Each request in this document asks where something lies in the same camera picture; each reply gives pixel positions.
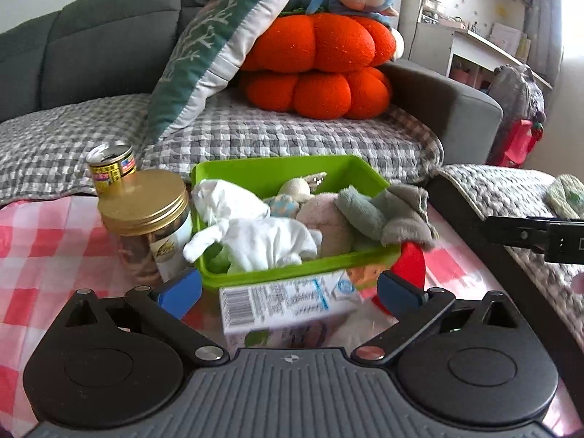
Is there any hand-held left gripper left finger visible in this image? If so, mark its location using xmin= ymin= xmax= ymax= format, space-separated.
xmin=64 ymin=267 xmax=230 ymax=368

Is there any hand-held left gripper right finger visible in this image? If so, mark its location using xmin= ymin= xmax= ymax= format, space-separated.
xmin=351 ymin=270 xmax=518 ymax=366

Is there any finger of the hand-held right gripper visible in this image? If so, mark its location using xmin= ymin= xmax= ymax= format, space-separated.
xmin=486 ymin=216 xmax=549 ymax=253

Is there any grey plush toy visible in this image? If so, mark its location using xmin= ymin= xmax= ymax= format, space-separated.
xmin=335 ymin=184 xmax=439 ymax=251

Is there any white plush toy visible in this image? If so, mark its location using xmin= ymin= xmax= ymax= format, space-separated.
xmin=182 ymin=179 xmax=324 ymax=274

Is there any white carton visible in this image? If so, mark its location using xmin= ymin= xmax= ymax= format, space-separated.
xmin=218 ymin=269 xmax=366 ymax=336

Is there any beige plush with red hat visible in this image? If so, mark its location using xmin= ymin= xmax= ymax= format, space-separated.
xmin=296 ymin=193 xmax=426 ymax=315

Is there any rabbit plush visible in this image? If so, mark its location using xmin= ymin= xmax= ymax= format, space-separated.
xmin=262 ymin=171 xmax=328 ymax=220

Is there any green plastic box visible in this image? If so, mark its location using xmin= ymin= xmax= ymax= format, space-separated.
xmin=189 ymin=155 xmax=404 ymax=292

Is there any grey pebble-pattern quilt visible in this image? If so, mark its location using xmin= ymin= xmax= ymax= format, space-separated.
xmin=431 ymin=164 xmax=584 ymax=329

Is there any green knitted item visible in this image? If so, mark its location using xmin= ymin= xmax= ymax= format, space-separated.
xmin=545 ymin=173 xmax=584 ymax=220

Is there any dark upholstered seat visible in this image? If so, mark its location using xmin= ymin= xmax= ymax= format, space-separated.
xmin=424 ymin=173 xmax=584 ymax=425

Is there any red bag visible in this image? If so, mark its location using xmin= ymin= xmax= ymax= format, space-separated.
xmin=490 ymin=119 xmax=539 ymax=169

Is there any clear jar with gold lid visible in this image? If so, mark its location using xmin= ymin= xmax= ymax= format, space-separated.
xmin=98 ymin=169 xmax=195 ymax=286

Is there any yellow-label tin can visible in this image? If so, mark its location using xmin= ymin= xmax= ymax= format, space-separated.
xmin=87 ymin=142 xmax=137 ymax=197

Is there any grey backpack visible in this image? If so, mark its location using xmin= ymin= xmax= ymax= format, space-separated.
xmin=486 ymin=64 xmax=547 ymax=147

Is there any red checkered tablecloth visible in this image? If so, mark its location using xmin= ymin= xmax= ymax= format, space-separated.
xmin=0 ymin=194 xmax=571 ymax=438

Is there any grey checkered blanket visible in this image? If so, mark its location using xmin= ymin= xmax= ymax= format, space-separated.
xmin=0 ymin=93 xmax=444 ymax=206

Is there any white card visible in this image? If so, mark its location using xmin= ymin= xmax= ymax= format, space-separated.
xmin=490 ymin=23 xmax=523 ymax=55

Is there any green branch-print pillow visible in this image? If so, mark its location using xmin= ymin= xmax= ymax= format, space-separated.
xmin=147 ymin=0 xmax=293 ymax=142

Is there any grey sofa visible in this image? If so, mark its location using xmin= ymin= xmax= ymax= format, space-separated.
xmin=0 ymin=0 xmax=504 ymax=178

